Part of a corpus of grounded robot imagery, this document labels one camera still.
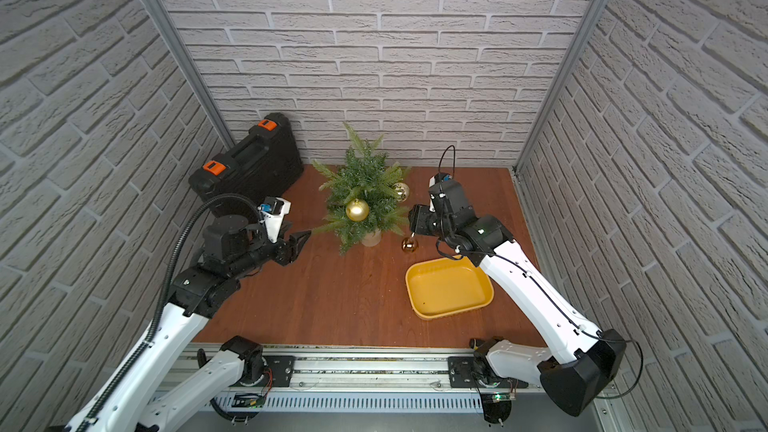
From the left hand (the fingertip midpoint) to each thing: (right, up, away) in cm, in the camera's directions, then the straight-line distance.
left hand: (303, 223), depth 70 cm
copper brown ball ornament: (+26, -6, +6) cm, 28 cm away
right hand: (+29, +2, +4) cm, 29 cm away
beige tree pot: (+15, -7, +23) cm, 28 cm away
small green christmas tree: (+15, +12, +4) cm, 20 cm away
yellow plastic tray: (+37, -21, +17) cm, 46 cm away
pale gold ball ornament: (+24, +8, +6) cm, 26 cm away
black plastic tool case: (-21, +16, +22) cm, 35 cm away
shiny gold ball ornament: (+13, +3, -1) cm, 14 cm away
